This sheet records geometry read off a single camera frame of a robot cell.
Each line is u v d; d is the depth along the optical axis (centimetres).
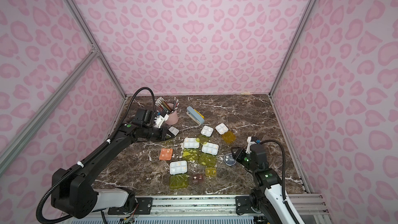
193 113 103
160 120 75
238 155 70
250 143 74
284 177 53
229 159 88
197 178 82
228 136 98
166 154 88
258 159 59
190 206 75
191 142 94
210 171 83
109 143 50
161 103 95
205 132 98
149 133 67
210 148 91
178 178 82
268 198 54
